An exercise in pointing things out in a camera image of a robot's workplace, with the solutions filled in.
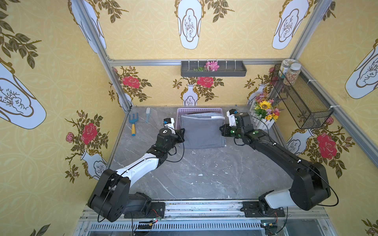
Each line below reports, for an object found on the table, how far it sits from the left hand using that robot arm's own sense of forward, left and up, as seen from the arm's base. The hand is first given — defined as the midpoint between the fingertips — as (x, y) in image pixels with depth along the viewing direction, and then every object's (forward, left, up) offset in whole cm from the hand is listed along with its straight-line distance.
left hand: (179, 127), depth 86 cm
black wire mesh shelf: (+2, -71, +12) cm, 72 cm away
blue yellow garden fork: (+21, +36, -19) cm, 46 cm away
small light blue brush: (+29, +26, -18) cm, 43 cm away
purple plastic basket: (+25, 0, -13) cm, 28 cm away
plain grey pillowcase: (-2, -14, -1) cm, 14 cm away
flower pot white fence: (+13, -56, -2) cm, 57 cm away
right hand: (0, -26, +1) cm, 26 cm away
